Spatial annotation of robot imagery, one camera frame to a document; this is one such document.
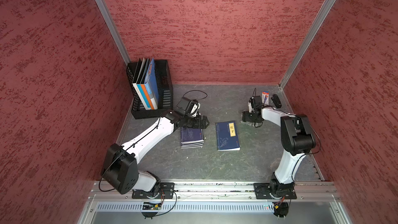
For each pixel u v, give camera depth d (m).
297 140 0.51
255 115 0.76
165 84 1.15
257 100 0.82
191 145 0.88
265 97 1.12
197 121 0.72
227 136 0.92
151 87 0.83
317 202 0.76
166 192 0.73
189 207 0.77
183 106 0.64
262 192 0.74
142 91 0.83
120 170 0.41
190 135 0.89
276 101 1.07
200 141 0.87
